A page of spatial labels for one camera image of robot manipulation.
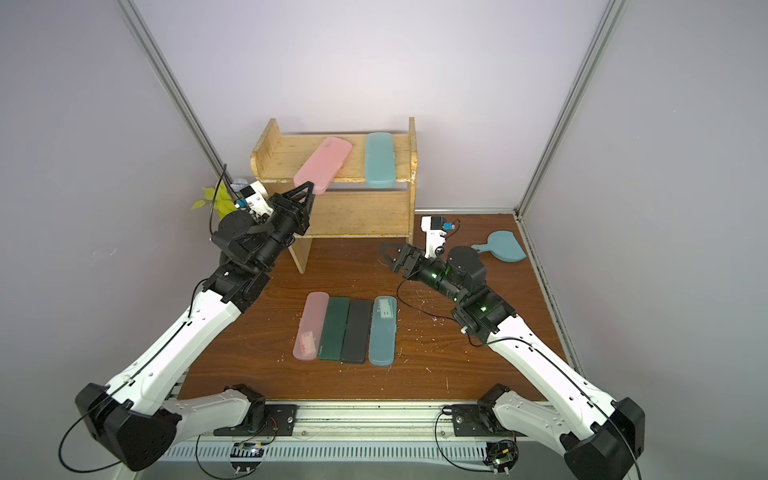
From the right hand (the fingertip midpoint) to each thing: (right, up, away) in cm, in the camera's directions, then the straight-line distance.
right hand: (387, 243), depth 63 cm
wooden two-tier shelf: (-12, +10, +30) cm, 34 cm away
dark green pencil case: (-16, -27, +25) cm, 40 cm away
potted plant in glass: (-55, +14, +31) cm, 65 cm away
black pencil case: (-10, -27, +25) cm, 38 cm away
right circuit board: (+27, -51, +7) cm, 58 cm away
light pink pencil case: (-24, -28, +24) cm, 44 cm away
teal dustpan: (+42, -2, +47) cm, 63 cm away
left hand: (-15, +13, -3) cm, 20 cm away
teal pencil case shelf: (-2, -27, +25) cm, 37 cm away
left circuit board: (-35, -53, +9) cm, 65 cm away
